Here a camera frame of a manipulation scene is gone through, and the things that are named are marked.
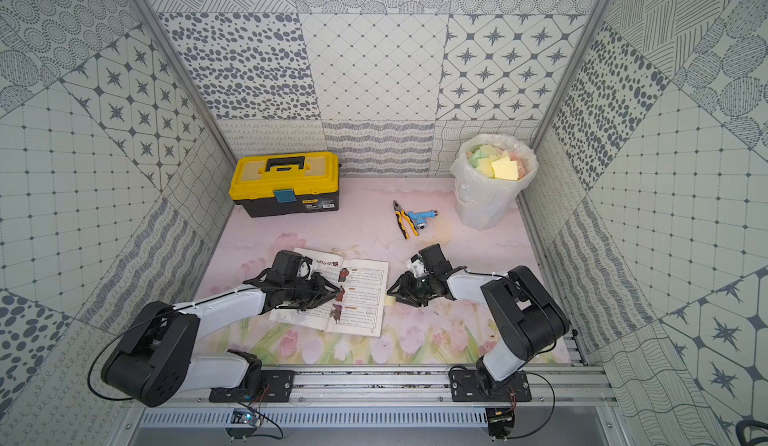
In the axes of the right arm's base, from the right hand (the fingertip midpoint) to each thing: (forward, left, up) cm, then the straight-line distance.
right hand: (393, 298), depth 87 cm
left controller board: (-31, +35, -3) cm, 47 cm away
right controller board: (-29, -27, -6) cm, 40 cm away
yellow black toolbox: (+32, +39, +16) cm, 53 cm away
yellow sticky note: (+28, -33, +26) cm, 50 cm away
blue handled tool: (+30, -10, -1) cm, 32 cm away
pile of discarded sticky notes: (+35, -27, +25) cm, 51 cm away
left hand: (+2, +16, +3) cm, 17 cm away
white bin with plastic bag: (+23, -27, +17) cm, 39 cm away
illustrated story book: (-3, +10, -2) cm, 11 cm away
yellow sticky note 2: (0, +1, -1) cm, 1 cm away
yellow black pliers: (+32, -2, 0) cm, 32 cm away
